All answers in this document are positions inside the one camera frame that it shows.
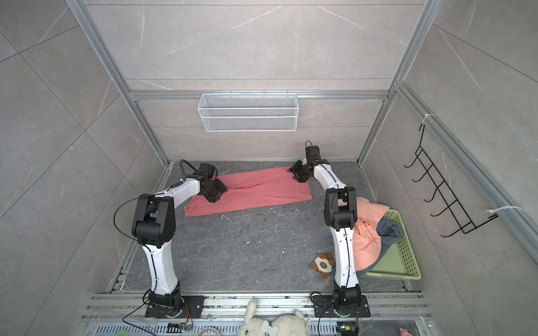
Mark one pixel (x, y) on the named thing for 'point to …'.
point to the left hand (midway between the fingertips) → (226, 187)
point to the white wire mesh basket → (249, 113)
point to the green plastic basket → (398, 260)
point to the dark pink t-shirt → (250, 189)
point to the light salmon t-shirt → (366, 243)
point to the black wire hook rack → (453, 210)
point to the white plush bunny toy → (295, 324)
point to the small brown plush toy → (323, 264)
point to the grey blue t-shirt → (389, 233)
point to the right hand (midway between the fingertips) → (288, 170)
